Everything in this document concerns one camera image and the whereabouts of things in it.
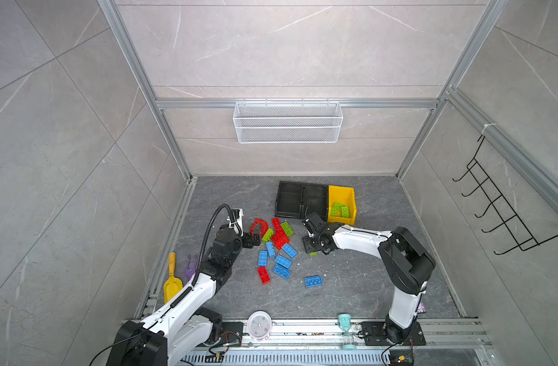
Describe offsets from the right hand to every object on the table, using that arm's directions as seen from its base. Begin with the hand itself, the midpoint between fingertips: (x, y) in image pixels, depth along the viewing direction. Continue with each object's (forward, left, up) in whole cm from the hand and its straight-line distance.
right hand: (309, 242), depth 96 cm
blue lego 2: (-4, +9, +2) cm, 10 cm away
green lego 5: (-6, -1, +2) cm, 7 cm away
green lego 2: (+15, -13, +2) cm, 19 cm away
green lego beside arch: (+2, +18, +3) cm, 18 cm away
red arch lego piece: (+7, +19, +2) cm, 21 cm away
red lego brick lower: (-14, +19, +1) cm, 24 cm away
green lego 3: (+15, -18, +1) cm, 24 cm away
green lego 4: (+19, -16, +1) cm, 24 cm away
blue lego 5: (-17, 0, +1) cm, 17 cm away
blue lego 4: (-13, +12, +1) cm, 17 cm away
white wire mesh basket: (+45, +8, +30) cm, 55 cm away
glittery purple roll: (-27, -36, +2) cm, 45 cm away
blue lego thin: (-4, +16, +3) cm, 17 cm away
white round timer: (-31, +19, +3) cm, 37 cm away
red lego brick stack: (+2, +13, +2) cm, 13 cm away
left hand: (+1, +24, +18) cm, 30 cm away
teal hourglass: (-31, -9, +3) cm, 32 cm away
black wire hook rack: (-18, -52, +34) cm, 65 cm away
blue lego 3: (-9, +11, +2) cm, 15 cm away
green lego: (+6, +9, +2) cm, 11 cm away
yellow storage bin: (+24, -20, +1) cm, 31 cm away
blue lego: (-7, +20, +1) cm, 21 cm away
